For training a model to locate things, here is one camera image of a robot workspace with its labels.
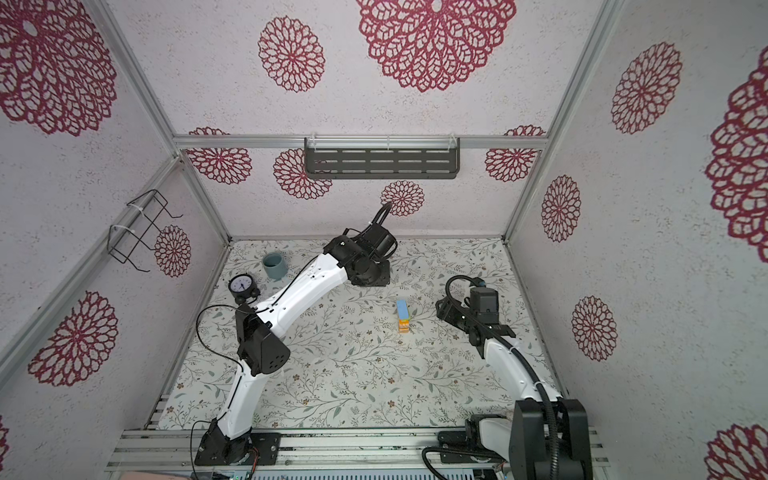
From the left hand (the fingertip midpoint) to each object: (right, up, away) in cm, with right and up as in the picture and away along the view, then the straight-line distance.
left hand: (380, 283), depth 85 cm
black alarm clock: (-48, -3, +17) cm, 51 cm away
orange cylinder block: (+7, -14, +6) cm, 16 cm away
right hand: (+19, -6, +2) cm, 20 cm away
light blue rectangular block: (+7, -8, +6) cm, 13 cm away
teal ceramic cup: (-37, +5, +19) cm, 42 cm away
